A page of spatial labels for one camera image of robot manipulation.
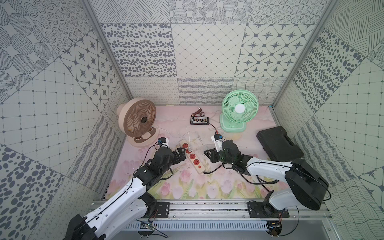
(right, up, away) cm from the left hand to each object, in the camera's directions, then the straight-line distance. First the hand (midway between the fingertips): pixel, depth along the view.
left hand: (177, 147), depth 79 cm
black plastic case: (+62, -1, +13) cm, 64 cm away
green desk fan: (+36, +22, +9) cm, 44 cm away
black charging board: (+12, +14, +31) cm, 36 cm away
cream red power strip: (+12, -13, +7) cm, 19 cm away
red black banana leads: (+24, +6, +26) cm, 36 cm away
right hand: (+15, -5, +6) cm, 17 cm away
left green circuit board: (-15, -36, -9) cm, 40 cm away
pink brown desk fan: (-22, +15, +1) cm, 27 cm away
